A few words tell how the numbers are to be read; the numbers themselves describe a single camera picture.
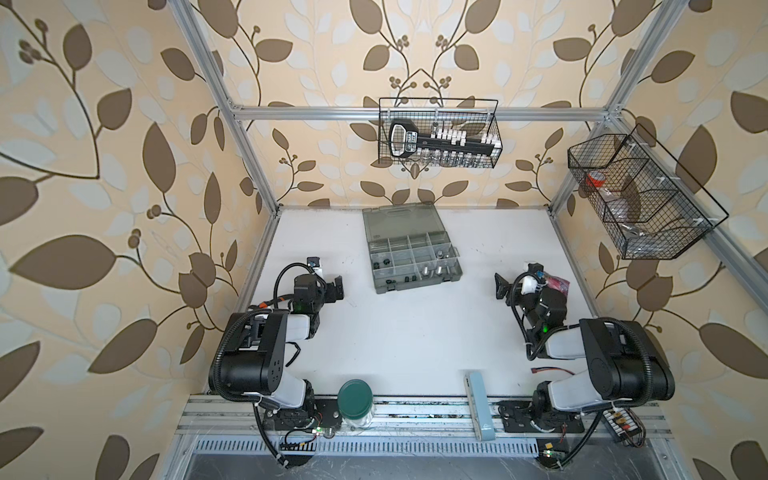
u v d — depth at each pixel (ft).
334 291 2.84
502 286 2.84
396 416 2.48
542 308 2.31
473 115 2.99
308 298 2.38
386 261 3.41
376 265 3.38
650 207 2.40
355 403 2.19
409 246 3.45
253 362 1.49
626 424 2.37
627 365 1.48
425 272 3.26
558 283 3.15
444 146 2.76
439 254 3.43
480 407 2.47
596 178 2.90
